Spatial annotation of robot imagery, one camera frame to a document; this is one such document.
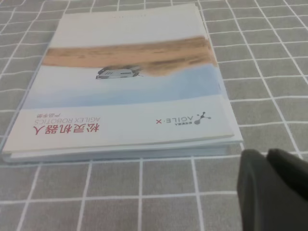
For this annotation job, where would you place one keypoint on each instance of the grey checked tablecloth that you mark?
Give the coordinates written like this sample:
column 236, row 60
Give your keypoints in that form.
column 262, row 50

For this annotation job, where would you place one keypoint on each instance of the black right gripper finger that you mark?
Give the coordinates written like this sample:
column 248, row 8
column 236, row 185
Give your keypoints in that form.
column 273, row 191

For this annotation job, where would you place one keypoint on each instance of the white Agilex robotics brochure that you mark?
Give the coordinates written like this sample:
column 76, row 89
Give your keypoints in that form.
column 130, row 91

